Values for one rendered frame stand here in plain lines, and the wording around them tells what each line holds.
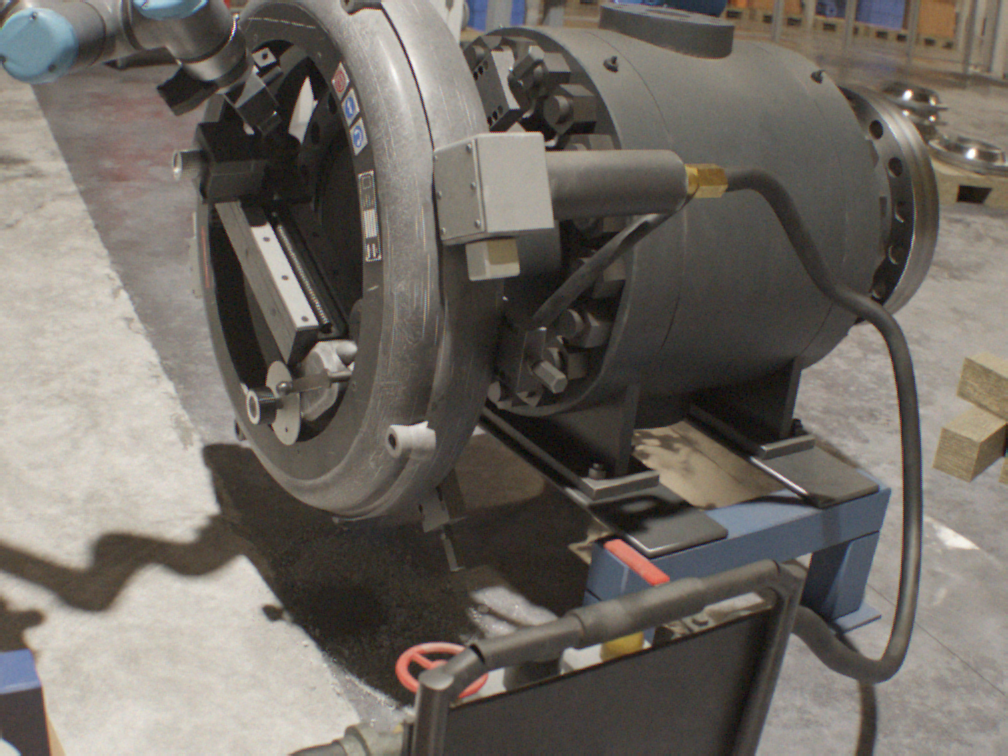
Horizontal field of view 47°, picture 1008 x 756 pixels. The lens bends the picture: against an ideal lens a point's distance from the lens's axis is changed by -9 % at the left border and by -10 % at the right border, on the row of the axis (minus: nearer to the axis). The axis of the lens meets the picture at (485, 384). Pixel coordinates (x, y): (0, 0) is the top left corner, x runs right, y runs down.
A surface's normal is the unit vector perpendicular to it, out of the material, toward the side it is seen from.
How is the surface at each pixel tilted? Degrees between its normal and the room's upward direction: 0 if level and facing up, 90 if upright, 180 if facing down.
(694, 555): 90
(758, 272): 91
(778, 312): 104
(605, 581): 90
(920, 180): 63
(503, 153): 68
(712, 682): 90
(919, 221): 81
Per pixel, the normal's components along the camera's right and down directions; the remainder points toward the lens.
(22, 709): 0.50, 0.48
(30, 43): -0.08, 0.43
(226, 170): 0.43, 0.73
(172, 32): 0.03, 0.92
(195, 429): 0.10, -0.92
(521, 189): 0.51, 0.00
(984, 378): -0.83, 0.14
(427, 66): 0.41, -0.40
